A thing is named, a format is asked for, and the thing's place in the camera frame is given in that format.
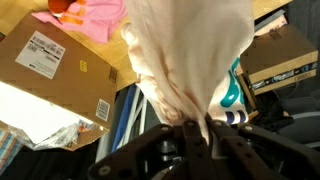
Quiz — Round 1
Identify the pale pink printed shirt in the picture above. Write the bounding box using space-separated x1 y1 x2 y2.
120 0 256 145

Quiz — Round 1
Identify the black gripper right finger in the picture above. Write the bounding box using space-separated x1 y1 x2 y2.
203 119 320 180

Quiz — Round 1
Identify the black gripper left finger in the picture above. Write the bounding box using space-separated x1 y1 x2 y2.
88 119 205 180

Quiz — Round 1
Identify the blue board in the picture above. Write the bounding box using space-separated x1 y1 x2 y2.
111 84 138 153

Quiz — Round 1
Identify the cardboard box with white labels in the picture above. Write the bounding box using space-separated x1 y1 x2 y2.
0 11 120 153

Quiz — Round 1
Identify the cardboard box with black tape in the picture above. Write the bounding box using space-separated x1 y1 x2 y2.
239 23 320 97

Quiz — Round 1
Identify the white metal frame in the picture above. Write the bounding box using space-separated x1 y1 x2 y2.
128 86 149 136

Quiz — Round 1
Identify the white packing paper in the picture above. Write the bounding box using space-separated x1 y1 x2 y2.
0 81 101 152

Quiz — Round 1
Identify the orange red cloth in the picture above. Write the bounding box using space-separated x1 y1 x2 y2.
47 0 79 15

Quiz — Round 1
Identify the pink cloth with orange print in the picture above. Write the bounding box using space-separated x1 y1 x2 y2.
31 0 130 45

